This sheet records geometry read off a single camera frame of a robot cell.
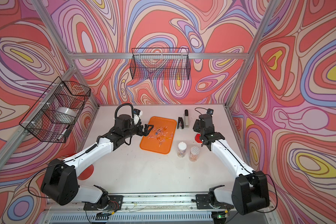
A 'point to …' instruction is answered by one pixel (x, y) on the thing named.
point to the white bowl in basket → (65, 114)
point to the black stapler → (180, 119)
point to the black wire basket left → (53, 116)
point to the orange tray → (152, 144)
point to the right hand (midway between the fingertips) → (200, 125)
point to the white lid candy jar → (182, 147)
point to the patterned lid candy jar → (194, 151)
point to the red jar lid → (197, 138)
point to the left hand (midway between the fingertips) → (148, 124)
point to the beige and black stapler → (186, 118)
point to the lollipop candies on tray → (161, 134)
